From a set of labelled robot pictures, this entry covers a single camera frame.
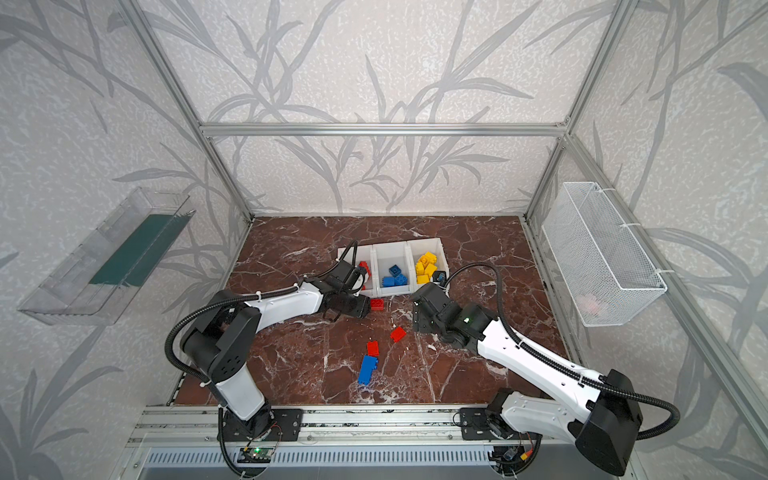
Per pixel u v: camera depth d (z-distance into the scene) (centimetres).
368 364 83
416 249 105
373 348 86
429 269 101
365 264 102
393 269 102
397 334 89
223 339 47
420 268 99
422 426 75
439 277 70
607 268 61
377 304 94
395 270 102
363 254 100
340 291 73
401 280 97
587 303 72
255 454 71
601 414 39
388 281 100
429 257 104
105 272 65
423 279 98
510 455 75
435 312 57
